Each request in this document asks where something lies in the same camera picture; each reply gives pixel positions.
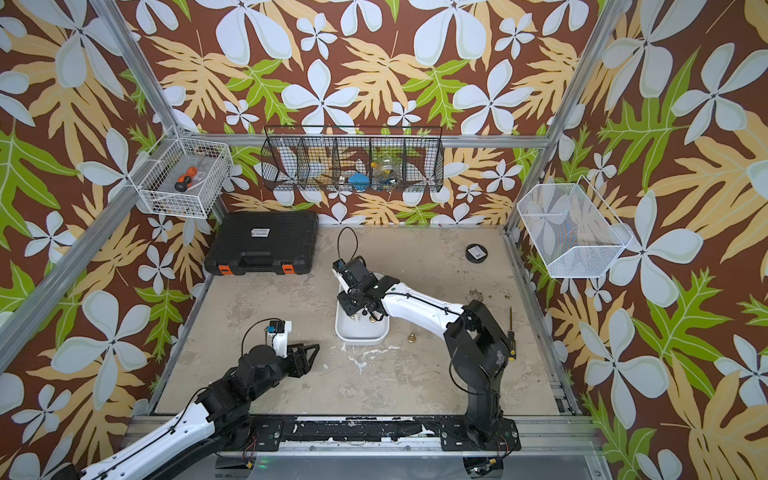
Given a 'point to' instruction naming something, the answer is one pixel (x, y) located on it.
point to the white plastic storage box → (359, 328)
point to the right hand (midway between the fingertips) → (345, 295)
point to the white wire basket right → (571, 230)
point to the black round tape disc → (476, 253)
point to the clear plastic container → (387, 172)
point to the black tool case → (263, 241)
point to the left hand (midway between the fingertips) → (315, 343)
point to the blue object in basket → (359, 181)
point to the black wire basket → (397, 159)
